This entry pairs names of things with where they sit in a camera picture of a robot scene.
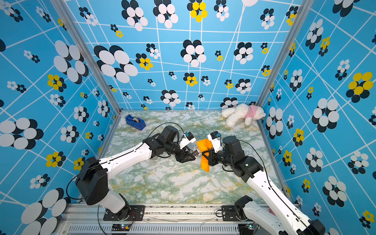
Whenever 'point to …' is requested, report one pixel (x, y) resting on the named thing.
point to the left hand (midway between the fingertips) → (195, 154)
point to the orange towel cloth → (204, 145)
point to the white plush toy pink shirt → (248, 112)
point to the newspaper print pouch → (196, 152)
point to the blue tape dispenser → (136, 123)
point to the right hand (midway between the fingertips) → (205, 152)
